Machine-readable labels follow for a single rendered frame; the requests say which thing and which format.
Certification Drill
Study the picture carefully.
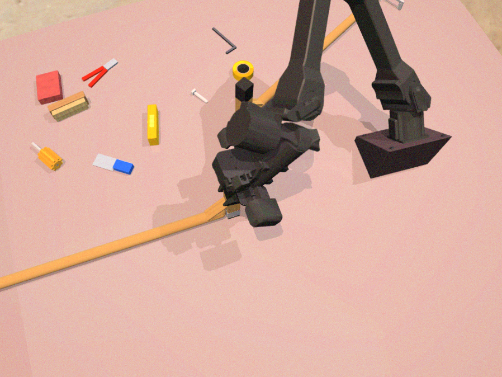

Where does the yellow ring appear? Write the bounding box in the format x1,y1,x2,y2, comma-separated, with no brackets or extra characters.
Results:
233,61,254,81

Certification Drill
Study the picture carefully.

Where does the yellow rectangular block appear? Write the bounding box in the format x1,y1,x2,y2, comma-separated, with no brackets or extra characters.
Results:
147,104,159,145

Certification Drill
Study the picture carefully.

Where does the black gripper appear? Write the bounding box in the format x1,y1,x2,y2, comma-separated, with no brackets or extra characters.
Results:
217,127,289,228

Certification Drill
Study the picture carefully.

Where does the red rectangular block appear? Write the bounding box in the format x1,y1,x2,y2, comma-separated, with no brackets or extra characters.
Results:
36,70,63,105

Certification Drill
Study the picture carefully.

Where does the tan scrub brush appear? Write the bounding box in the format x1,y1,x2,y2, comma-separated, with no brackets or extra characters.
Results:
48,91,89,122

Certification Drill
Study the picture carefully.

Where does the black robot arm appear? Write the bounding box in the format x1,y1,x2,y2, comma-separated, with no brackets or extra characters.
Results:
212,0,431,193

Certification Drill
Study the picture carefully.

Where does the yellow screwdriver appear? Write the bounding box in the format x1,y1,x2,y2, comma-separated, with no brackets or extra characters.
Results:
31,142,63,171

